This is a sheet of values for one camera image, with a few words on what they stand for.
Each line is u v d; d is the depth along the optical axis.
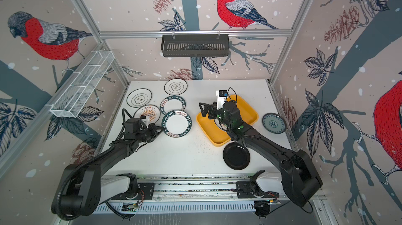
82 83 0.78
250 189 0.66
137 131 0.72
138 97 1.11
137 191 0.72
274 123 0.98
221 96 0.70
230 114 0.59
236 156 0.83
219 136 0.91
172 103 1.08
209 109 0.70
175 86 1.19
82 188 0.41
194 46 1.07
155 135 0.78
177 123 0.92
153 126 0.79
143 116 0.84
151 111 1.04
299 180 0.41
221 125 0.73
